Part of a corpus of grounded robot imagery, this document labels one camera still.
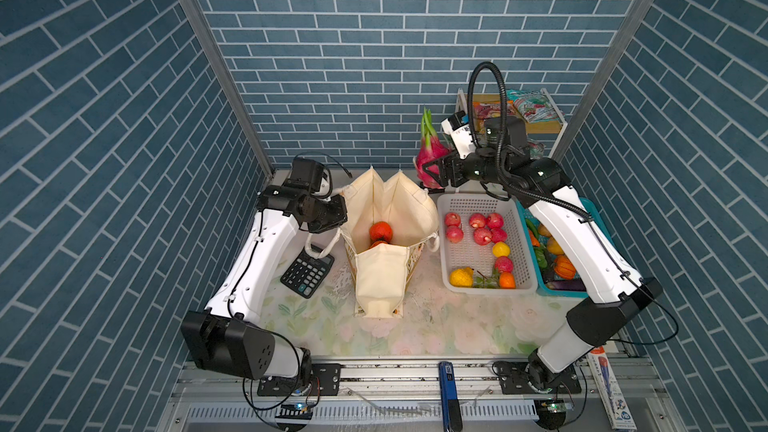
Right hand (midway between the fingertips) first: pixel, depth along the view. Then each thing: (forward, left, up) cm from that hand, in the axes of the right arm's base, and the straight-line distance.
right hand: (432, 157), depth 69 cm
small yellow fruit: (-2, -24, -35) cm, 43 cm away
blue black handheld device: (-42, -7, -39) cm, 58 cm away
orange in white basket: (-12, -24, -36) cm, 45 cm away
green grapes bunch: (-13, -20, -36) cm, 44 cm away
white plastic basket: (-3, -18, -40) cm, 45 cm away
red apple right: (+9, -9, -36) cm, 38 cm away
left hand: (-7, +20, -15) cm, 26 cm away
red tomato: (0, +14, -32) cm, 35 cm away
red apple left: (+2, -10, -35) cm, 36 cm away
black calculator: (-15, +36, -37) cm, 54 cm away
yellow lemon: (-13, -11, -34) cm, 38 cm away
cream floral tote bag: (-20, +11, -20) cm, 31 cm away
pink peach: (-8, -24, -35) cm, 43 cm away
